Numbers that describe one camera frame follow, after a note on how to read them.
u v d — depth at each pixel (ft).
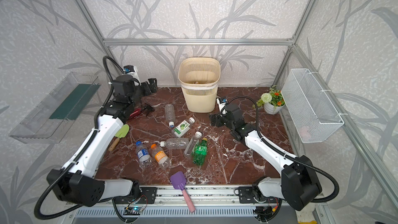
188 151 2.80
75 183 1.24
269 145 1.61
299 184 1.33
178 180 2.57
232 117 1.99
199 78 3.55
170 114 3.26
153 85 2.23
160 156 2.66
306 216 2.23
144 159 2.70
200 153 2.76
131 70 2.08
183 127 3.07
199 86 2.69
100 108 1.76
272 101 3.15
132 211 2.35
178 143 2.77
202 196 2.47
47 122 2.09
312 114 2.05
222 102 2.32
